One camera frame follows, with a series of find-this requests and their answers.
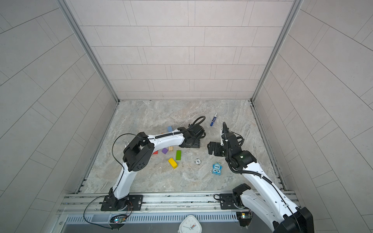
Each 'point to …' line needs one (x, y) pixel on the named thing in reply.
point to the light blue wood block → (170, 128)
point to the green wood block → (178, 155)
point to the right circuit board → (244, 217)
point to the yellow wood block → (173, 162)
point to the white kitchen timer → (190, 225)
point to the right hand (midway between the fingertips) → (213, 146)
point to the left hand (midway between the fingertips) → (198, 142)
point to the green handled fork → (126, 143)
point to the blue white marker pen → (214, 119)
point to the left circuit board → (118, 219)
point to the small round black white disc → (197, 161)
